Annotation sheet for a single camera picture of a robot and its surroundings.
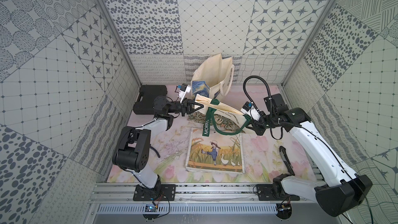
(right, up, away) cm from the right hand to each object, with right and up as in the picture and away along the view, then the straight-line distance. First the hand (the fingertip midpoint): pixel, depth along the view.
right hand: (249, 126), depth 74 cm
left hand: (-21, +8, -3) cm, 23 cm away
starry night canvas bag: (-13, +32, +36) cm, 50 cm away
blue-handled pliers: (-50, -16, +12) cm, 54 cm away
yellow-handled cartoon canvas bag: (-16, -17, +12) cm, 26 cm away
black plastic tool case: (-63, +17, +37) cm, 75 cm away
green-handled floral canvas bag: (-11, +2, +9) cm, 15 cm away
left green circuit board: (-48, -38, -3) cm, 61 cm away
